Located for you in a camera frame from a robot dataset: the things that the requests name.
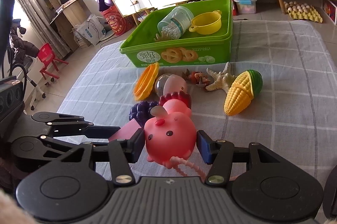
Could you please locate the white starfish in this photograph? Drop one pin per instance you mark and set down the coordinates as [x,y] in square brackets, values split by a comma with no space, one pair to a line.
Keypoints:
[222,80]

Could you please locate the yellow toy corn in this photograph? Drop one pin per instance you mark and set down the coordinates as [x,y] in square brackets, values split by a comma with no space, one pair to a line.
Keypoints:
[242,91]

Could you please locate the white paper bag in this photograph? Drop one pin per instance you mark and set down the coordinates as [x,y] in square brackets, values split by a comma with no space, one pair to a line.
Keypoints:
[92,29]

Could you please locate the grey checked tablecloth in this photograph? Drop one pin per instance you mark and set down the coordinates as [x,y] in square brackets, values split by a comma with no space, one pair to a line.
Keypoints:
[294,114]

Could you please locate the clear plastic storage box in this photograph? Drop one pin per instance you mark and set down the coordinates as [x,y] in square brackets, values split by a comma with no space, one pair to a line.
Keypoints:
[246,6]

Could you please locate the red printed bag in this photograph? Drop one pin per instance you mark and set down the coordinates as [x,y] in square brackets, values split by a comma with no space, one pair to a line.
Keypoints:
[117,22]

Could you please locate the yellow egg tray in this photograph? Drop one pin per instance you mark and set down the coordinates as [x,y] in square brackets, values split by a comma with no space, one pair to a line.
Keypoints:
[303,11]

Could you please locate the pink pig toy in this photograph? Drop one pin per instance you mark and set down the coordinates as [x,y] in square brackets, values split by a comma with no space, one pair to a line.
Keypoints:
[170,135]

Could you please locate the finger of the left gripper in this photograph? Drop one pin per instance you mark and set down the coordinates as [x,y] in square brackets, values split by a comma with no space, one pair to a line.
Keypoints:
[50,118]
[79,133]

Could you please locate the purple toy grapes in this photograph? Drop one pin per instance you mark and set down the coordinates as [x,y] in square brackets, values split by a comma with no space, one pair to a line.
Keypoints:
[140,112]

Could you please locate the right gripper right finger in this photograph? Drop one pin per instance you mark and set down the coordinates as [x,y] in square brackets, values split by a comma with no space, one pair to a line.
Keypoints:
[259,181]

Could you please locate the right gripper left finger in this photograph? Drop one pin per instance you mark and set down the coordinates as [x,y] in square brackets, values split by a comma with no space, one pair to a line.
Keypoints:
[69,175]

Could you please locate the clear cotton swab jar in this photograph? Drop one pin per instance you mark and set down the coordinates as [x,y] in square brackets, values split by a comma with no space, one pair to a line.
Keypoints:
[175,24]

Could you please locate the yellow toy pot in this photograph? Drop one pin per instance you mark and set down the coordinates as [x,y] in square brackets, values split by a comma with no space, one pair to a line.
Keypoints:
[206,23]

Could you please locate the maroon wooden block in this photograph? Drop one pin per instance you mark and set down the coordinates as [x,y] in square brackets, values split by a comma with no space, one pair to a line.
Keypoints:
[127,131]

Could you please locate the red plastic child chair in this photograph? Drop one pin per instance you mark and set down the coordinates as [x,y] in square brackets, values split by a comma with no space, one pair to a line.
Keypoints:
[47,56]

